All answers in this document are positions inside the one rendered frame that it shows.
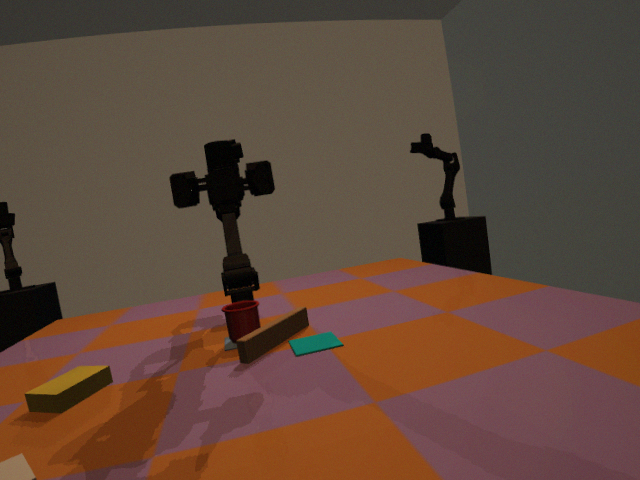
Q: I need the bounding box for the dark red cup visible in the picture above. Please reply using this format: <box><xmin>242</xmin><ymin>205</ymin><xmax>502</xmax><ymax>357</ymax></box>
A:
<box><xmin>222</xmin><ymin>301</ymin><xmax>261</xmax><ymax>343</ymax></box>

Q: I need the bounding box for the yellow rectangular block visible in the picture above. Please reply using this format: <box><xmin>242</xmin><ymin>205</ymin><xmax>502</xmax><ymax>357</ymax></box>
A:
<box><xmin>24</xmin><ymin>365</ymin><xmax>113</xmax><ymax>414</ymax></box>

